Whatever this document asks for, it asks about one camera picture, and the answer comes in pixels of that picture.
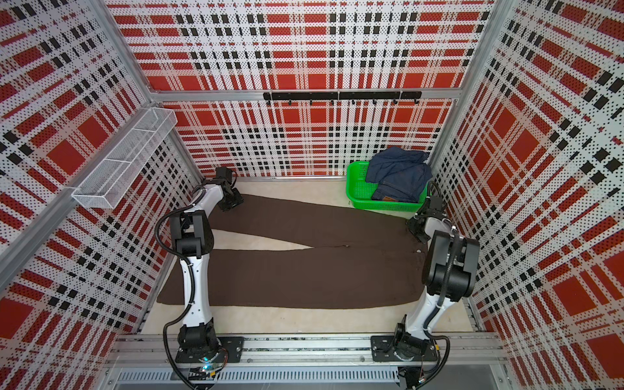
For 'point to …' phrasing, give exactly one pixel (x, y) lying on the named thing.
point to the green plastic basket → (359, 192)
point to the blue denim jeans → (401, 174)
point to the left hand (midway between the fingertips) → (240, 201)
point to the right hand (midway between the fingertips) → (414, 226)
